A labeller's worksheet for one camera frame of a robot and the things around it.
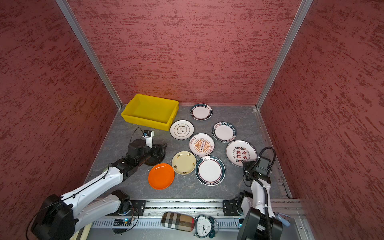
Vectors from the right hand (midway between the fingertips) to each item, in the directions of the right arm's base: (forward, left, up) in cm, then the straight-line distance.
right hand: (241, 165), depth 88 cm
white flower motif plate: (+28, +37, -1) cm, 46 cm away
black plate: (-3, +51, +17) cm, 53 cm away
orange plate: (-4, +48, -1) cm, 48 cm away
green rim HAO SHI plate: (+25, +6, -1) cm, 26 cm away
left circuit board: (-26, +65, -3) cm, 70 cm away
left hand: (+9, +48, +11) cm, 50 cm away
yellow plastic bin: (+44, +62, +2) cm, 76 cm away
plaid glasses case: (-27, +36, +2) cm, 45 cm away
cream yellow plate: (+4, +35, -2) cm, 35 cm away
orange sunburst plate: (+15, +23, -1) cm, 28 cm away
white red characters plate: (+10, -2, -1) cm, 10 cm away
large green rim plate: (-2, +19, -2) cm, 19 cm away
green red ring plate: (+45, +21, -1) cm, 50 cm away
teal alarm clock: (-29, +23, +3) cm, 38 cm away
